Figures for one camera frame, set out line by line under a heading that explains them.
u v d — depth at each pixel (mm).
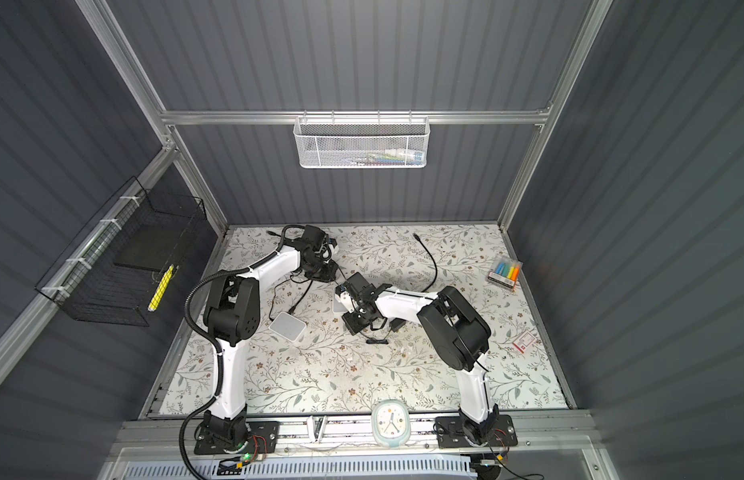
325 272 911
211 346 580
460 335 533
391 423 731
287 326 931
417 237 1166
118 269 714
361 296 754
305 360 867
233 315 570
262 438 722
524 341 888
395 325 892
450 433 727
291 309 963
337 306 891
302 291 1020
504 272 1049
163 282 709
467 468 706
